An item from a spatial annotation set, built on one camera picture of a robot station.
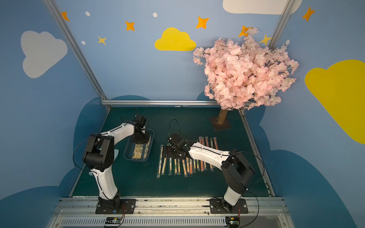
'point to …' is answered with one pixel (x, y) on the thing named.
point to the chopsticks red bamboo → (197, 165)
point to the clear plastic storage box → (129, 149)
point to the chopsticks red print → (187, 165)
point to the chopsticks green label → (194, 166)
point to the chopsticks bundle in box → (141, 151)
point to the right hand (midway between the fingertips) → (169, 153)
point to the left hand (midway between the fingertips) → (146, 140)
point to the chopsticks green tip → (177, 170)
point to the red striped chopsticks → (186, 175)
